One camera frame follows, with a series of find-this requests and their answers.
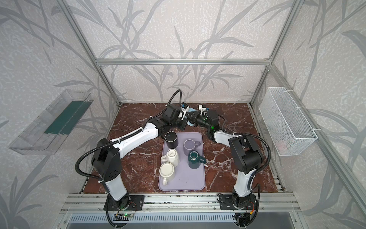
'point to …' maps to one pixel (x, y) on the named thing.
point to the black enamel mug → (171, 139)
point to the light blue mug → (190, 109)
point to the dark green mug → (194, 160)
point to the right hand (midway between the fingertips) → (183, 113)
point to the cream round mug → (166, 171)
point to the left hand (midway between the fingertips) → (187, 119)
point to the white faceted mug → (171, 156)
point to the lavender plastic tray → (186, 178)
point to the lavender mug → (190, 145)
